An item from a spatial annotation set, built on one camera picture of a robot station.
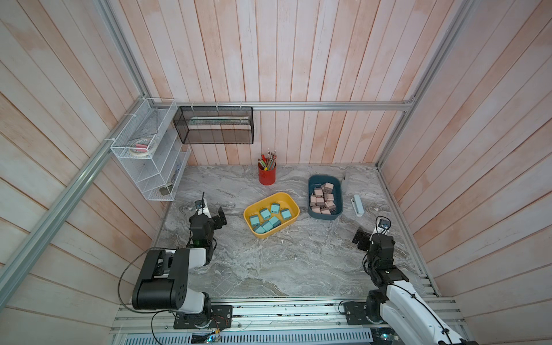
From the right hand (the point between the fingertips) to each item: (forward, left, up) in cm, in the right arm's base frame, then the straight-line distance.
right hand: (371, 229), depth 86 cm
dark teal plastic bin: (+29, +19, -4) cm, 35 cm away
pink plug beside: (+24, +14, -3) cm, 28 cm away
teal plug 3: (+6, +40, -5) cm, 41 cm away
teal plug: (+6, +49, -5) cm, 49 cm away
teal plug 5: (+1, +46, -4) cm, 46 cm away
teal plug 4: (+3, +43, -4) cm, 43 cm away
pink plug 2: (+17, +22, -4) cm, 28 cm away
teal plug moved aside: (+10, +35, -5) cm, 37 cm away
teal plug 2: (+10, +44, -5) cm, 45 cm away
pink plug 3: (+15, +13, -6) cm, 21 cm away
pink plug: (+17, +18, -5) cm, 26 cm away
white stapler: (+15, 0, -5) cm, 16 cm away
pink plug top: (+21, +13, -5) cm, 25 cm away
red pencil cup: (+30, +44, +4) cm, 53 cm away
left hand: (+7, +68, +1) cm, 68 cm away
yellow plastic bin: (+17, +35, -4) cm, 39 cm away
